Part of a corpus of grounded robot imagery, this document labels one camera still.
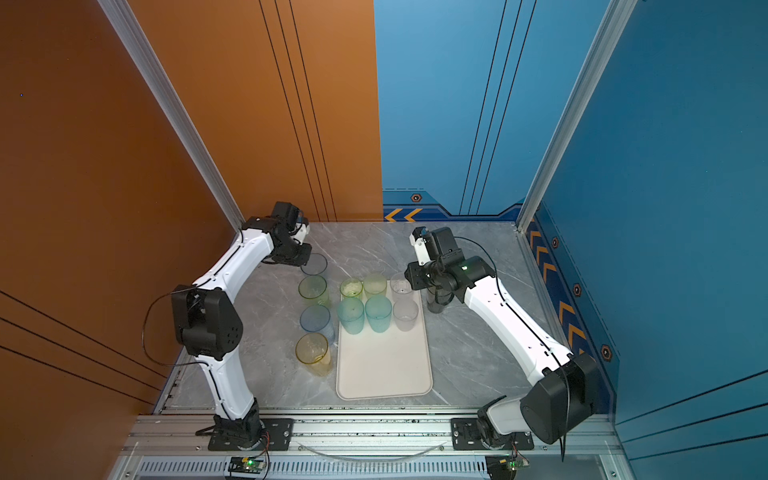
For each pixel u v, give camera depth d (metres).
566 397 0.39
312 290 0.89
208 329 0.51
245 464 0.71
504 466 0.70
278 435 0.73
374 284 0.95
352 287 0.97
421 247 0.71
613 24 0.71
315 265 0.92
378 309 0.88
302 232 0.85
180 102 0.87
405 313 0.93
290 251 0.79
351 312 0.89
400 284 0.98
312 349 0.77
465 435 0.73
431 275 0.65
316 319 0.80
